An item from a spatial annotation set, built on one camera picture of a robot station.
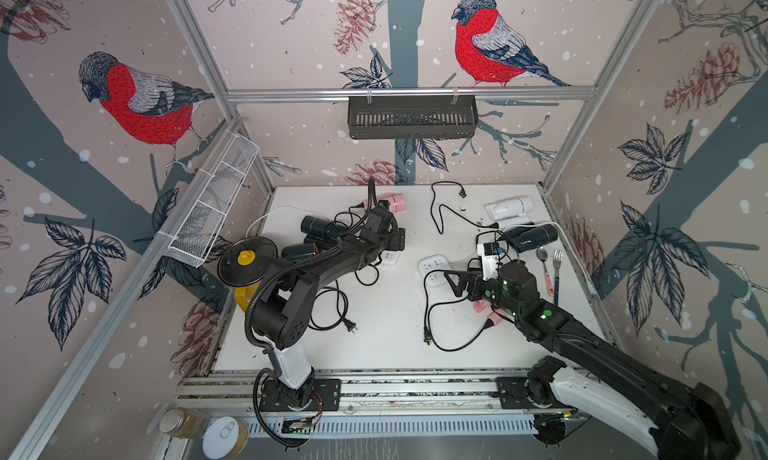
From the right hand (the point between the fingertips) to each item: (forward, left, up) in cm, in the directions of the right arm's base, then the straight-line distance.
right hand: (457, 268), depth 79 cm
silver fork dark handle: (+13, -37, -15) cm, 42 cm away
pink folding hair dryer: (+34, +18, -10) cm, 39 cm away
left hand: (+16, +16, -3) cm, 23 cm away
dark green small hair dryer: (+20, +44, -12) cm, 50 cm away
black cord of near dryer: (-12, +7, -15) cm, 21 cm away
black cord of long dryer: (-11, +30, -16) cm, 36 cm away
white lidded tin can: (-38, +53, -10) cm, 66 cm away
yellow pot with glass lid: (0, +60, -1) cm, 60 cm away
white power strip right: (+7, +5, -13) cm, 15 cm away
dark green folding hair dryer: (+19, -27, -11) cm, 34 cm away
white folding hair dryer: (+32, -26, -12) cm, 42 cm away
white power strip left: (+11, +19, -14) cm, 26 cm away
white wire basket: (+4, +75, +3) cm, 75 cm away
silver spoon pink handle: (+16, -33, -16) cm, 40 cm away
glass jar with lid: (-36, +61, -6) cm, 71 cm away
